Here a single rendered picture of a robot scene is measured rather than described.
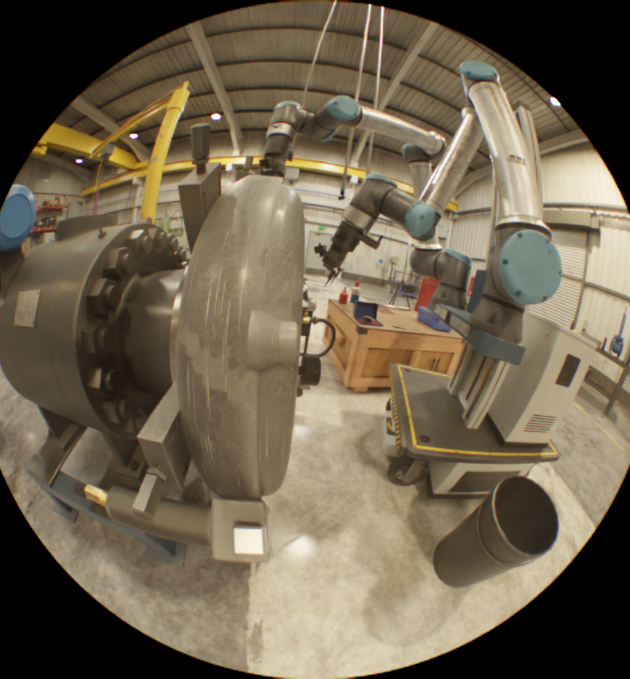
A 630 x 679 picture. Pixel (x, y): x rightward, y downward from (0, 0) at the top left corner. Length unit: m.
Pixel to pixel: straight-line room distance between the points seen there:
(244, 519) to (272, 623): 0.53
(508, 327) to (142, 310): 0.87
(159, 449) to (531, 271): 0.61
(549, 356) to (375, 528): 0.88
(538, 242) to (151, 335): 0.77
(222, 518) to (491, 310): 0.74
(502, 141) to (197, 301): 0.68
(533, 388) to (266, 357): 0.91
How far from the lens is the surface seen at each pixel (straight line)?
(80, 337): 0.45
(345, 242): 0.63
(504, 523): 1.05
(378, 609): 0.88
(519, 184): 0.59
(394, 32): 8.64
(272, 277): 0.22
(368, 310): 1.53
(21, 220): 0.76
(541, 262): 0.52
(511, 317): 0.69
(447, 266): 1.11
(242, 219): 0.24
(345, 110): 0.75
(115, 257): 0.47
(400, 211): 0.58
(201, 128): 0.27
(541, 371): 0.94
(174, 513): 0.40
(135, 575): 0.93
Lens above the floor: 0.82
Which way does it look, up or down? 21 degrees down
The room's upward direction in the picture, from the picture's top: 9 degrees clockwise
